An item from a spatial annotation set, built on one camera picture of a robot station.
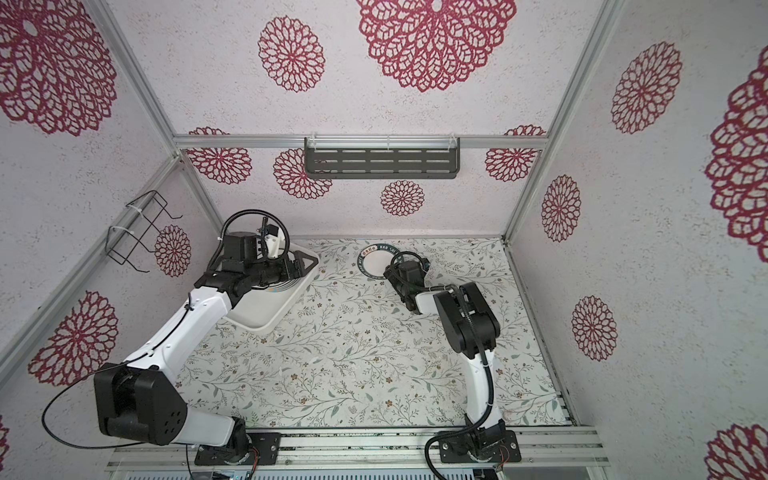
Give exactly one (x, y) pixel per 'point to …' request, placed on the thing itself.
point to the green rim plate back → (374, 259)
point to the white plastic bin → (264, 310)
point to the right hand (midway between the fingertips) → (390, 267)
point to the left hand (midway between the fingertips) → (307, 268)
